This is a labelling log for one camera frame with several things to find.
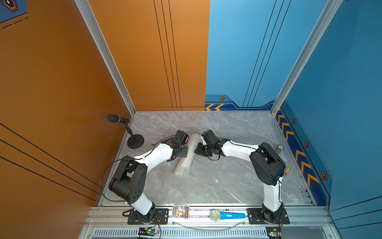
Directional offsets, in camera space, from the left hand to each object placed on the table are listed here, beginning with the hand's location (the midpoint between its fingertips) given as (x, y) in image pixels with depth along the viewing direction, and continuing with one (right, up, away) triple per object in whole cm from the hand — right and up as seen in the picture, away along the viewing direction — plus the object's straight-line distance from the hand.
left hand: (182, 149), depth 93 cm
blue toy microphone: (+18, -28, -23) cm, 40 cm away
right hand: (+8, -2, 0) cm, 8 cm away
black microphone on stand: (-32, +4, +7) cm, 33 cm away
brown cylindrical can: (+60, 0, -1) cm, 60 cm away
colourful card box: (+1, -28, -19) cm, 34 cm away
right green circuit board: (+46, -37, -22) cm, 63 cm away
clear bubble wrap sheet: (+1, -10, -10) cm, 14 cm away
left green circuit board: (-15, -36, -22) cm, 45 cm away
